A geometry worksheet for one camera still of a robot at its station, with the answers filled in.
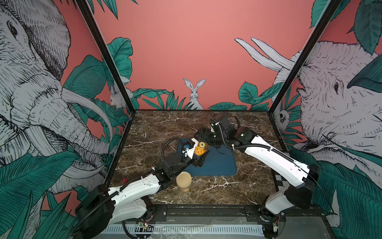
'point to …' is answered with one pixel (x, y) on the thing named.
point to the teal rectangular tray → (219, 162)
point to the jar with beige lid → (183, 180)
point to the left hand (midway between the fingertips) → (203, 144)
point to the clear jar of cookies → (201, 148)
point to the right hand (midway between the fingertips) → (196, 136)
